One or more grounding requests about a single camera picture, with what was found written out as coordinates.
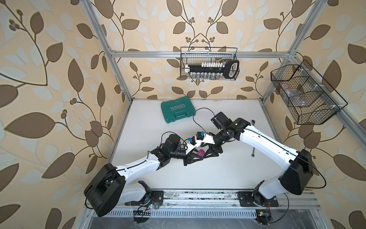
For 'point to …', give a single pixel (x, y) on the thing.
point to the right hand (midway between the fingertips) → (203, 149)
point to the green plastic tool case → (174, 109)
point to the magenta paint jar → (201, 152)
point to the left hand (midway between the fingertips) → (199, 154)
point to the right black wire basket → (310, 100)
